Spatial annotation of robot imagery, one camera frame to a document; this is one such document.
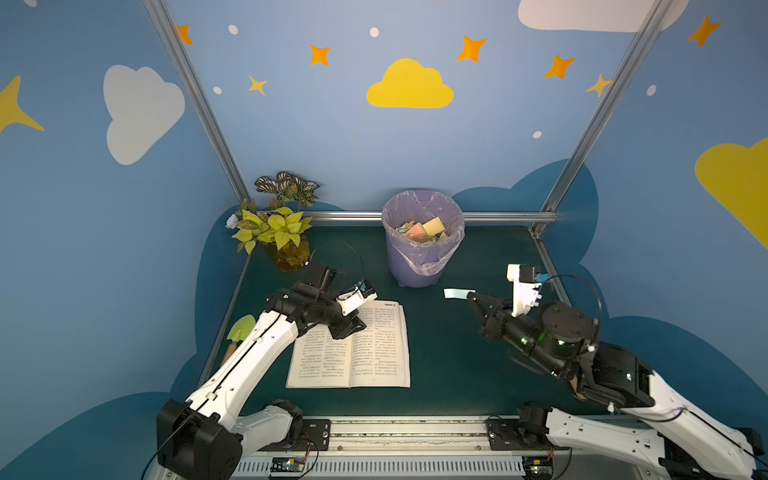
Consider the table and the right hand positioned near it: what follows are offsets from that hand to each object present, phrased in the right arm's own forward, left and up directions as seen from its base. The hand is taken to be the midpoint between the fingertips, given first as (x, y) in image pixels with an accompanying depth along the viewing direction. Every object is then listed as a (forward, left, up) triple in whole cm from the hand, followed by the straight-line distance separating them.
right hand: (472, 293), depth 59 cm
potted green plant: (+27, +51, -11) cm, 59 cm away
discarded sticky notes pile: (+39, +4, -22) cm, 45 cm away
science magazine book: (-2, +21, -33) cm, 39 cm away
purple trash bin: (+17, +13, -19) cm, 28 cm away
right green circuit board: (-25, -21, -38) cm, 50 cm away
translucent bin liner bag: (+21, +6, -15) cm, 26 cm away
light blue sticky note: (+1, +3, -2) cm, 4 cm away
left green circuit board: (-28, +40, -37) cm, 62 cm away
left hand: (+4, +26, -19) cm, 32 cm away
